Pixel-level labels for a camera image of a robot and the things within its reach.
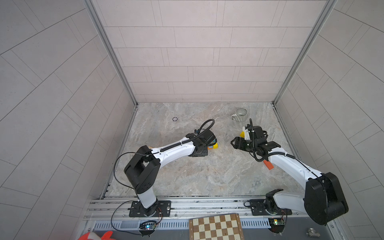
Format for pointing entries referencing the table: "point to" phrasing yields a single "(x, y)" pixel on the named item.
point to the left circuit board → (147, 227)
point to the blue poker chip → (174, 119)
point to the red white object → (94, 236)
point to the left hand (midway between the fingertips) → (205, 151)
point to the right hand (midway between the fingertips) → (234, 143)
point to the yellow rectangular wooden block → (242, 134)
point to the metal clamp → (312, 233)
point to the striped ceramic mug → (240, 115)
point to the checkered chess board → (224, 227)
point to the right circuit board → (276, 225)
